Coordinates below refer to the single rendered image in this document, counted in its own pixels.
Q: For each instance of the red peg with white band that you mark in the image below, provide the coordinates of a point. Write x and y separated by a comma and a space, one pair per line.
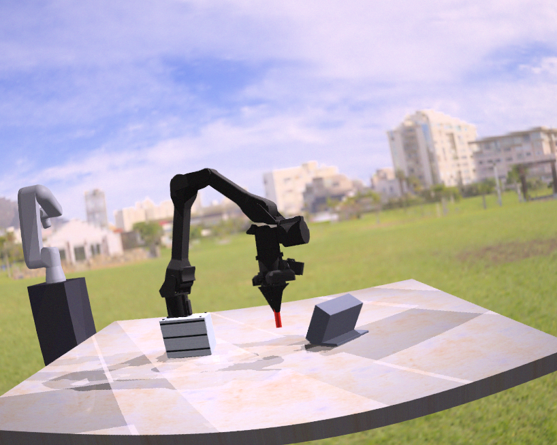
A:
277, 319

